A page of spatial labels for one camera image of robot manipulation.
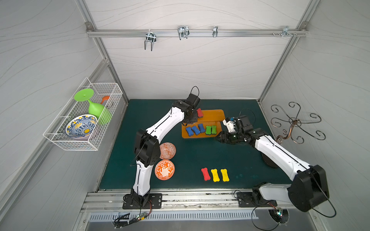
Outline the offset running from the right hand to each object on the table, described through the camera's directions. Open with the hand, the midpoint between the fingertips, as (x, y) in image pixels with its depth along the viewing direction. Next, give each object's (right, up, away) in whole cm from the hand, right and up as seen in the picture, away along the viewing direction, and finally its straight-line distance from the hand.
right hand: (219, 137), depth 83 cm
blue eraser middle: (-13, +2, +18) cm, 22 cm away
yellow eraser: (-3, -21, -2) cm, 21 cm away
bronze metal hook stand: (+34, +10, -15) cm, 38 cm away
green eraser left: (-4, +2, +16) cm, 17 cm away
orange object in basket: (-65, +23, -3) cm, 69 cm away
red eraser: (-11, +14, +10) cm, 20 cm away
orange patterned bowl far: (-31, -10, +8) cm, 34 cm away
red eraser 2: (-8, -21, -1) cm, 23 cm away
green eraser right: (0, +2, +16) cm, 16 cm away
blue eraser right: (-9, +3, +18) cm, 21 cm away
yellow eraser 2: (+3, -22, -2) cm, 22 cm away
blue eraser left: (-17, +1, +16) cm, 23 cm away
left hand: (-15, +10, +6) cm, 19 cm away
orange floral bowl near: (-32, -20, +1) cm, 38 cm away
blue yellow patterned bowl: (-65, +8, -20) cm, 69 cm away
